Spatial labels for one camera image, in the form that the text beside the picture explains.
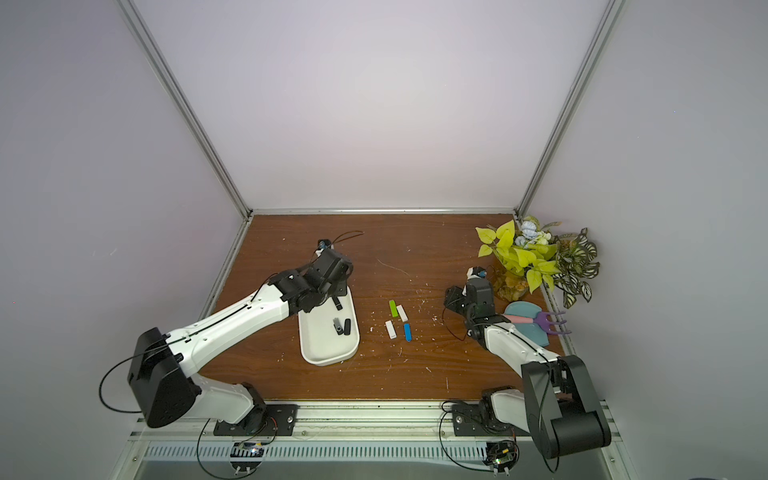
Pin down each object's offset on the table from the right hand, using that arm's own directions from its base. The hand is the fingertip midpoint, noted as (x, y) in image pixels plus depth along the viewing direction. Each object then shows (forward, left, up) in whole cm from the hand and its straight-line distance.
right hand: (453, 286), depth 90 cm
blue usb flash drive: (-12, +14, -6) cm, 20 cm away
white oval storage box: (-14, +38, -6) cm, 41 cm away
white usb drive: (-6, +16, -7) cm, 18 cm away
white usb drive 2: (-12, +19, -7) cm, 23 cm away
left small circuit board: (-42, +54, -9) cm, 69 cm away
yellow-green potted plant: (0, -16, +17) cm, 24 cm away
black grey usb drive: (-12, +35, -5) cm, 37 cm away
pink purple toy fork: (-6, -28, -9) cm, 30 cm away
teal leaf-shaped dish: (-4, -24, -8) cm, 25 cm away
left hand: (-4, +32, +10) cm, 33 cm away
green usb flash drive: (-4, +19, -7) cm, 20 cm away
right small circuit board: (-41, -9, -9) cm, 43 cm away
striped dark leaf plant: (+1, -31, +16) cm, 34 cm away
